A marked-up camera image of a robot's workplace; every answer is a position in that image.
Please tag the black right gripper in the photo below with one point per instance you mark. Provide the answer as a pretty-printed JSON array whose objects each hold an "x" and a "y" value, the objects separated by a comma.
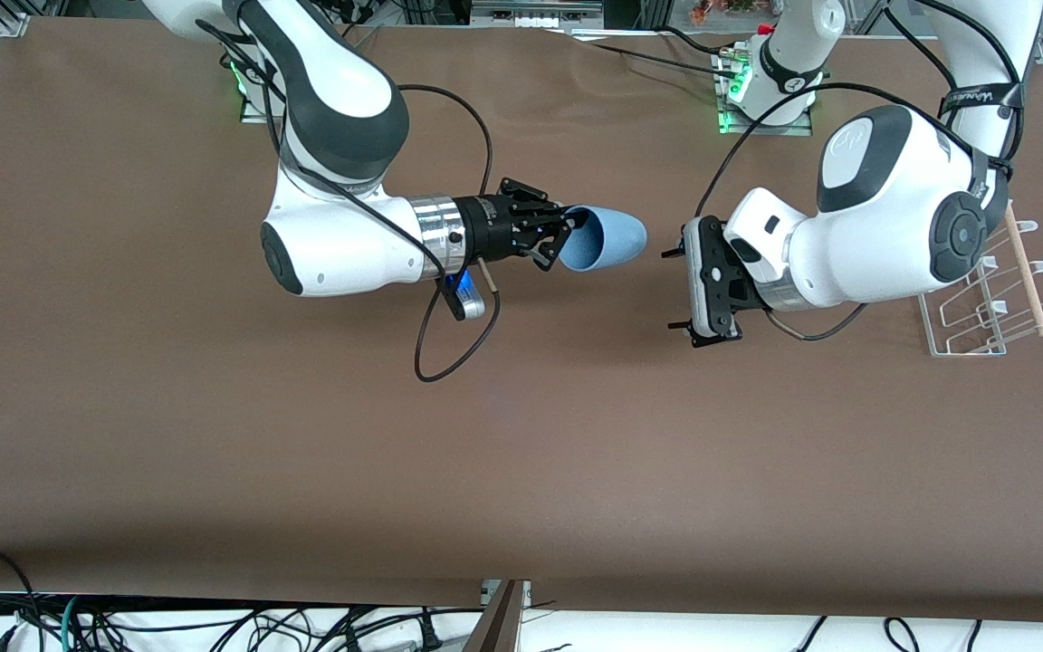
[{"x": 488, "y": 229}]

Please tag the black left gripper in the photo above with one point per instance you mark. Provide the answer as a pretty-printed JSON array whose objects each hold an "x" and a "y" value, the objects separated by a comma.
[{"x": 750, "y": 299}]

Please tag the blue plastic cup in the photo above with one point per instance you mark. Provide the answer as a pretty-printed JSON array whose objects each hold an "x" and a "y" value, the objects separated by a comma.
[{"x": 612, "y": 237}]

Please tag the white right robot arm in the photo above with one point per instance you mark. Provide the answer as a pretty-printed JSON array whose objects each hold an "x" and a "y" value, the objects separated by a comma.
[{"x": 340, "y": 254}]

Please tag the white socket strip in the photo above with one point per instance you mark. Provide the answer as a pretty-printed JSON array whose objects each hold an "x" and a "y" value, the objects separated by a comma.
[{"x": 535, "y": 20}]

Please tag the brown table cover sheet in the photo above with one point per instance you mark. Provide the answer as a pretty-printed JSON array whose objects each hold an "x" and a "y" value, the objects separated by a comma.
[{"x": 521, "y": 453}]

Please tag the orange packaged item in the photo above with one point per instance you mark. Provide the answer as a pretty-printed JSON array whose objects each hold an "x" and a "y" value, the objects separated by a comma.
[{"x": 712, "y": 11}]

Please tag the black power plug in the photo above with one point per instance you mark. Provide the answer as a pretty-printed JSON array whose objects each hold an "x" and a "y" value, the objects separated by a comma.
[{"x": 429, "y": 636}]

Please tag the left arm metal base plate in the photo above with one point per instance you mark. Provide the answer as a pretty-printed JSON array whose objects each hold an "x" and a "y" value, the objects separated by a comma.
[{"x": 798, "y": 127}]

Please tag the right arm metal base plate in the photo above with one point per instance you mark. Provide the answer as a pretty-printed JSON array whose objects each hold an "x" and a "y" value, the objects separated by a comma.
[{"x": 254, "y": 113}]

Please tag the brown wooden post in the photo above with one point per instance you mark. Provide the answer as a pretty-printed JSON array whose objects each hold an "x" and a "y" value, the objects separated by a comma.
[{"x": 499, "y": 629}]

